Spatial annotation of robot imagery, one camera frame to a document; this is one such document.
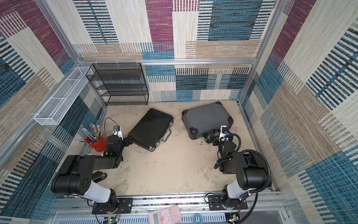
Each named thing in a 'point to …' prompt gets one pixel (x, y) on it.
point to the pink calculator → (171, 215)
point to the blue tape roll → (197, 219)
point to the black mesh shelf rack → (120, 84)
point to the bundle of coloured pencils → (96, 135)
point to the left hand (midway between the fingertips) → (122, 133)
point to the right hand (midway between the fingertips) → (220, 131)
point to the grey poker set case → (201, 119)
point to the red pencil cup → (99, 145)
